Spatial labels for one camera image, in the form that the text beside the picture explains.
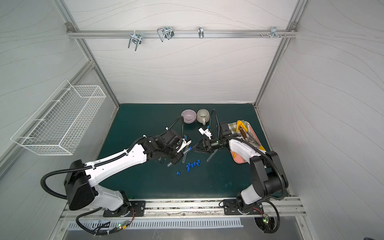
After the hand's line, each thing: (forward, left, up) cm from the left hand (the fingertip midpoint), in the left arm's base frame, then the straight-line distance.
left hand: (182, 155), depth 77 cm
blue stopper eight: (+3, -9, -13) cm, 16 cm away
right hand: (+3, -6, 0) cm, 7 cm away
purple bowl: (+38, -1, -12) cm, 40 cm away
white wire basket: (+5, +57, +18) cm, 60 cm away
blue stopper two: (-2, -3, -13) cm, 14 cm away
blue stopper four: (+1, -3, -13) cm, 14 cm away
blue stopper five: (0, -5, -14) cm, 14 cm away
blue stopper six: (+1, -6, -13) cm, 15 cm away
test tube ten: (+6, -15, -14) cm, 21 cm away
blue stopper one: (-5, +3, -13) cm, 14 cm away
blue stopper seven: (+1, -8, -13) cm, 16 cm away
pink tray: (+5, -34, -14) cm, 37 cm away
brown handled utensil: (+23, -39, -13) cm, 47 cm away
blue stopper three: (-1, -2, -13) cm, 13 cm away
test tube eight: (-4, +6, -2) cm, 8 cm away
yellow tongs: (+30, -38, -10) cm, 49 cm away
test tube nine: (+3, -4, +1) cm, 5 cm away
